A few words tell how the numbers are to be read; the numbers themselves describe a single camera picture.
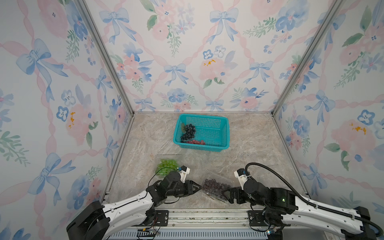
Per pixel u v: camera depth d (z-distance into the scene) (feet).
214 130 3.60
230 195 2.13
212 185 2.58
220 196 2.42
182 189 2.31
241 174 2.22
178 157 3.09
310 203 1.63
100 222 1.37
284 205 1.69
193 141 3.28
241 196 2.11
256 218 2.40
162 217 2.45
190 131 3.44
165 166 2.79
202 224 2.41
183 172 2.50
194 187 2.50
